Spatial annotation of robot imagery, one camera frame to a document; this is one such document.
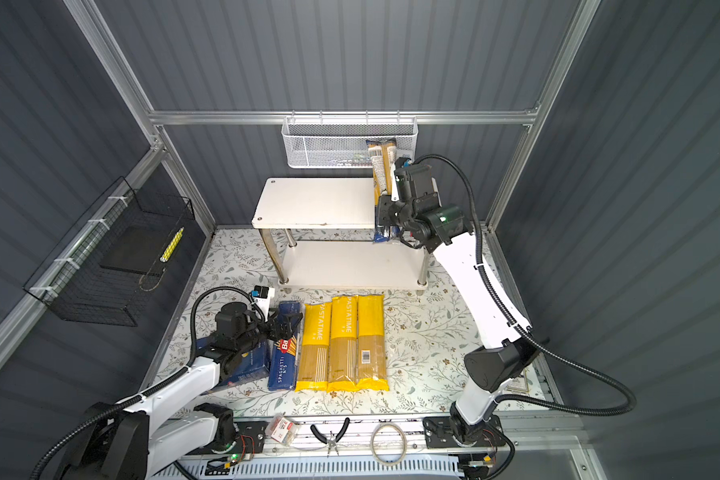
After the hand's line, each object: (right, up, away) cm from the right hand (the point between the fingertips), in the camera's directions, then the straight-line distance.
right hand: (385, 205), depth 72 cm
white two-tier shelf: (-23, -4, +48) cm, 53 cm away
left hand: (-27, -29, +14) cm, 42 cm away
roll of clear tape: (-3, -59, -1) cm, 59 cm away
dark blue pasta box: (-35, -41, +7) cm, 55 cm away
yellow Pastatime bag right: (-3, -40, +15) cm, 42 cm away
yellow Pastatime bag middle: (-11, -44, +9) cm, 46 cm away
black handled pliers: (-13, -58, +2) cm, 60 cm away
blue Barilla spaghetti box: (-28, -44, +9) cm, 53 cm away
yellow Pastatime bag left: (-20, -40, +15) cm, 47 cm away
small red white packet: (-26, -55, +1) cm, 61 cm away
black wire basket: (-67, -10, +5) cm, 68 cm away
